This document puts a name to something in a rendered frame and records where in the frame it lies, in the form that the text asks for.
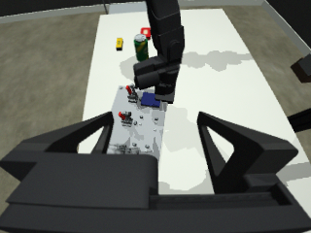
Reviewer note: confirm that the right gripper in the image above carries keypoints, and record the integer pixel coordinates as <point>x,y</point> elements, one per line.
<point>169,94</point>

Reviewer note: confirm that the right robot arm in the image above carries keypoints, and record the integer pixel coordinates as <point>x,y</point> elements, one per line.
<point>168,35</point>

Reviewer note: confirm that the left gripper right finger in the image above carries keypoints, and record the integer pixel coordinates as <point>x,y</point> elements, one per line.
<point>255,152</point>

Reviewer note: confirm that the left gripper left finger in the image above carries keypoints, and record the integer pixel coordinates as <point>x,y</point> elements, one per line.
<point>66,139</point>

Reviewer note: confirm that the green and yellow drink can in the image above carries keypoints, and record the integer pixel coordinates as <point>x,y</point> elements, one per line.
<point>141,47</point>

